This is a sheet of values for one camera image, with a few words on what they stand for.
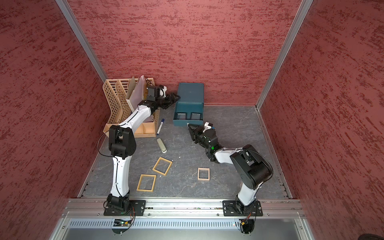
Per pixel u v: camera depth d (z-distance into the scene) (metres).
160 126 1.07
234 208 0.73
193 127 0.83
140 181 0.81
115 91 0.98
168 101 0.88
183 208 0.76
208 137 0.69
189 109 1.03
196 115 0.95
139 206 0.74
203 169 0.87
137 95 0.91
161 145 0.95
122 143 0.59
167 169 0.86
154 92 0.78
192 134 0.80
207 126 0.85
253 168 0.48
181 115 0.95
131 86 0.93
